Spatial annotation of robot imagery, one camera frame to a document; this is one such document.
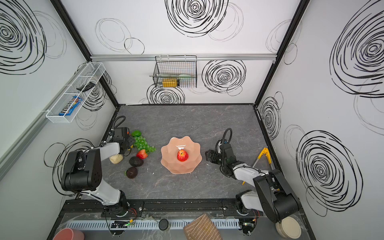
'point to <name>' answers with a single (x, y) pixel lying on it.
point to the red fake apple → (182, 155)
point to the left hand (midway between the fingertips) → (129, 140)
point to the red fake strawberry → (142, 154)
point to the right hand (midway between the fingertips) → (210, 153)
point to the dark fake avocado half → (131, 172)
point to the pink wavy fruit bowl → (169, 155)
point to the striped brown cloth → (202, 228)
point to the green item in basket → (171, 75)
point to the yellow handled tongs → (265, 151)
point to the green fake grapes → (140, 142)
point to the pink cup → (69, 234)
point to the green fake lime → (136, 133)
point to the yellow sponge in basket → (169, 82)
